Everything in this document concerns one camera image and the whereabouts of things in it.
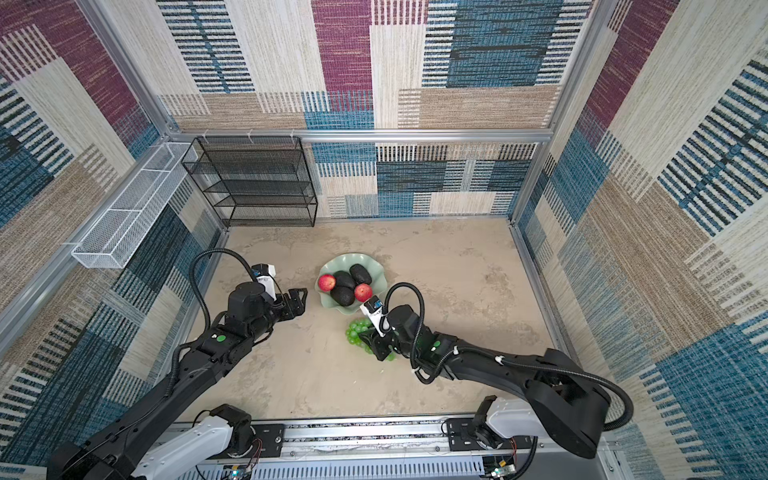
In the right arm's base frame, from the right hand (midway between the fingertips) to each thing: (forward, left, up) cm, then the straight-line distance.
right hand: (367, 334), depth 81 cm
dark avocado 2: (+23, +3, -5) cm, 24 cm away
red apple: (+18, +13, -2) cm, 23 cm away
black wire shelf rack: (+57, +41, +8) cm, 71 cm away
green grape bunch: (+1, +3, +2) cm, 4 cm away
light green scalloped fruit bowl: (+14, +13, -5) cm, 20 cm away
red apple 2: (+16, +2, -4) cm, 16 cm away
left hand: (+9, +18, +9) cm, 23 cm away
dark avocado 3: (+15, +8, -4) cm, 17 cm away
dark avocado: (+21, +8, -5) cm, 23 cm away
